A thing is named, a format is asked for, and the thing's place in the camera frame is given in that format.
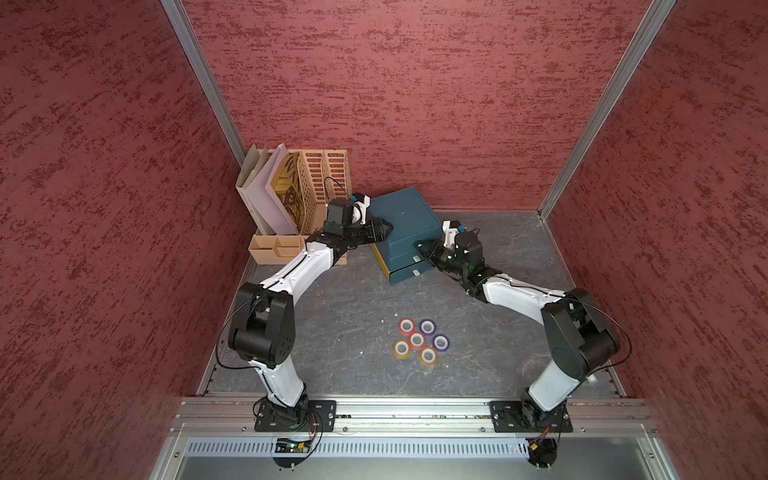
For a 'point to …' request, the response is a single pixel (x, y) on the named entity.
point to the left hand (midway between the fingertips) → (383, 232)
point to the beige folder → (250, 165)
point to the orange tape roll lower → (428, 356)
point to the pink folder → (273, 220)
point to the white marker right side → (591, 378)
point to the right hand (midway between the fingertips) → (412, 248)
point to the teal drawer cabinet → (413, 221)
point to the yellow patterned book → (290, 185)
